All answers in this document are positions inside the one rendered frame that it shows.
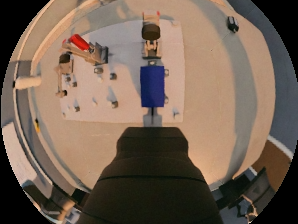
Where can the white plastic bottle with black cap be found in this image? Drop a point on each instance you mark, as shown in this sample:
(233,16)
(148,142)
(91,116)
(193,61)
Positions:
(26,81)

